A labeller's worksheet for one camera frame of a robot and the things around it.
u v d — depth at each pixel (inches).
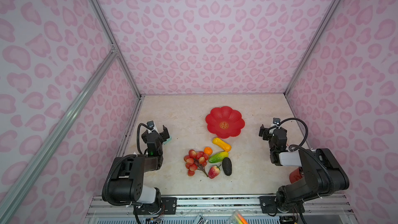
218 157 33.2
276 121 31.4
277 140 27.8
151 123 30.5
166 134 33.7
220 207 29.4
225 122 41.2
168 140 34.4
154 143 27.2
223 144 35.6
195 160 32.9
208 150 34.6
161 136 27.9
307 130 27.2
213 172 31.5
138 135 24.8
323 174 16.7
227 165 32.2
